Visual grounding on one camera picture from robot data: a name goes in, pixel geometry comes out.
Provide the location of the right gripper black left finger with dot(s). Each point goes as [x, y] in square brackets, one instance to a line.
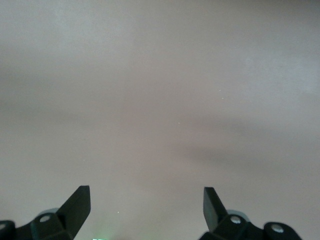
[75, 207]

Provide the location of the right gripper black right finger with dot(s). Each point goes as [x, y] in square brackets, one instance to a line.
[212, 210]

